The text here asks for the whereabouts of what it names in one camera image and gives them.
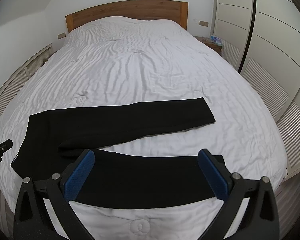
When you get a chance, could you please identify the black pants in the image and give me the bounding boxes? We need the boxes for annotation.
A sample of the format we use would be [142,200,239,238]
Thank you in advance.
[11,98,215,210]

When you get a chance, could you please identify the white low radiator cabinet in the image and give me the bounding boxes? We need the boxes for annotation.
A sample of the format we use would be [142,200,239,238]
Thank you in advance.
[0,43,54,116]

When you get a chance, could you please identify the white bed duvet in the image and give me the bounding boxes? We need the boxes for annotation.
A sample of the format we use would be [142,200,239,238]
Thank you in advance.
[0,16,288,240]

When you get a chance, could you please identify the blue tissue pack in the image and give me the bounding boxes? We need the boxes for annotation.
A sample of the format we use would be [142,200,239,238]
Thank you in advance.
[210,35,223,47]

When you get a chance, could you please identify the wooden nightstand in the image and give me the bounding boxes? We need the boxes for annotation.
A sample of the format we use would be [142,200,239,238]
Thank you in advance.
[194,36,223,54]

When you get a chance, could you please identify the white sliding wardrobe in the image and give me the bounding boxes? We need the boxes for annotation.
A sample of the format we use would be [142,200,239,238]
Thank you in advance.
[213,0,300,179]

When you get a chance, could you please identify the wooden headboard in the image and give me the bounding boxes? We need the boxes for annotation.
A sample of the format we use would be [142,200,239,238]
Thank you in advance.
[65,0,189,32]

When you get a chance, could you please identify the left wall switch plate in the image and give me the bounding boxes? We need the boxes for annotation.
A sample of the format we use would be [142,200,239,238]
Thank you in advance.
[57,33,66,40]

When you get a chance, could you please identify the wall switch plate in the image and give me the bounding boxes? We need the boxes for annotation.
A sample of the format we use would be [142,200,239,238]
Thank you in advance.
[57,33,66,40]
[199,21,209,27]

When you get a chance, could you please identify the right wall switch plate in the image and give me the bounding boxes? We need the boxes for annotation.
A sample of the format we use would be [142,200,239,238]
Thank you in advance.
[199,21,209,27]

